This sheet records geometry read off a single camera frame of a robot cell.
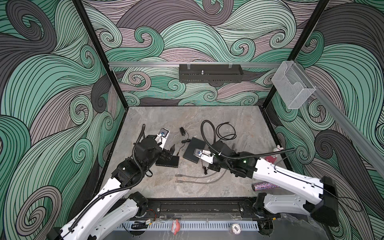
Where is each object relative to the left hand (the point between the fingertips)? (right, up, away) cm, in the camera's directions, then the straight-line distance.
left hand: (165, 139), depth 71 cm
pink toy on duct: (+6, -38, -7) cm, 39 cm away
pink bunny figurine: (+64, -15, +19) cm, 68 cm away
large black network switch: (+15, -8, +32) cm, 36 cm away
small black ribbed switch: (+2, -17, +17) cm, 24 cm away
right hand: (+20, -8, +3) cm, 22 cm away
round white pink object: (+32, -38, -8) cm, 50 cm away
